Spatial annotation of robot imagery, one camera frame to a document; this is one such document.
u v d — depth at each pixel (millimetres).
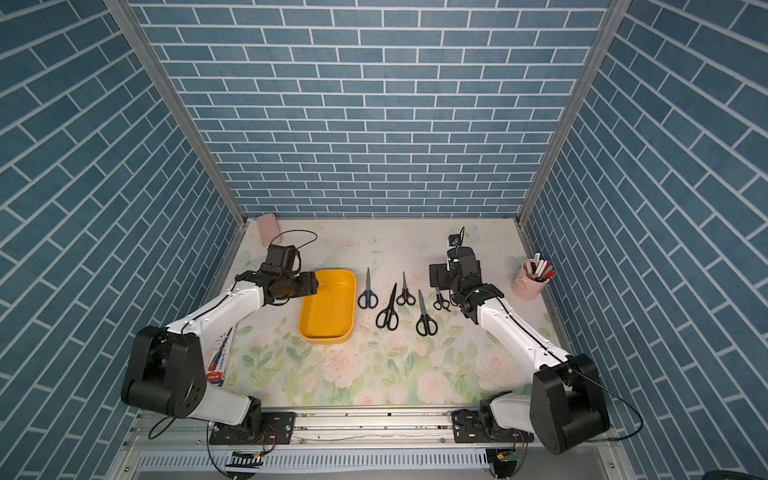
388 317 937
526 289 932
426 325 913
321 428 753
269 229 1165
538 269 938
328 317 927
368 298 987
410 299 985
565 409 404
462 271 642
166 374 429
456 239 742
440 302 964
